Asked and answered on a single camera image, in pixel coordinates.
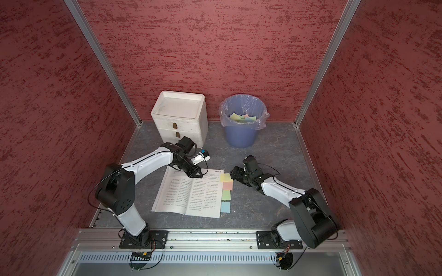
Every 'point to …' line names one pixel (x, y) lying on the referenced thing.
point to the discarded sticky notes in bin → (243, 117)
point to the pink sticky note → (227, 186)
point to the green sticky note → (226, 195)
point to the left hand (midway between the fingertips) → (198, 177)
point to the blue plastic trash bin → (242, 135)
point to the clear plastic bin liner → (243, 104)
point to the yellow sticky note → (225, 177)
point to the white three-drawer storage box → (176, 114)
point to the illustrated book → (179, 194)
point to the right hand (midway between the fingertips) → (234, 177)
